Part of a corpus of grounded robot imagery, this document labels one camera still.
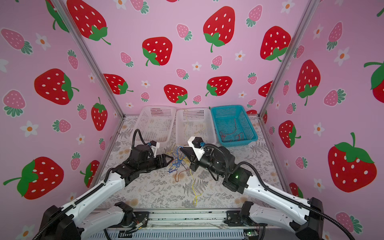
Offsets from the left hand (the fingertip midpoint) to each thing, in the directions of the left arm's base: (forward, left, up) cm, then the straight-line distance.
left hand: (170, 159), depth 79 cm
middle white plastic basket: (+42, -14, -16) cm, 47 cm away
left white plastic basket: (+38, +19, -14) cm, 45 cm away
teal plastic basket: (+37, -42, -15) cm, 58 cm away
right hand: (-6, -8, +19) cm, 22 cm away
